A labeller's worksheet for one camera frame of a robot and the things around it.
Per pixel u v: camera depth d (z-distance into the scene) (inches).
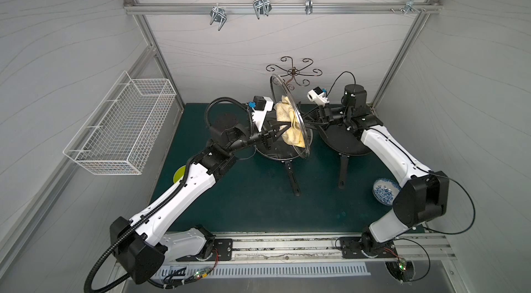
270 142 21.5
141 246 14.5
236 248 29.6
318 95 27.0
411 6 30.1
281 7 30.3
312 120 25.4
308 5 30.8
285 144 24.6
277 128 23.4
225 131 18.7
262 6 30.1
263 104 20.4
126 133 27.4
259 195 34.2
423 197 17.1
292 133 23.3
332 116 24.6
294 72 35.7
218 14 30.0
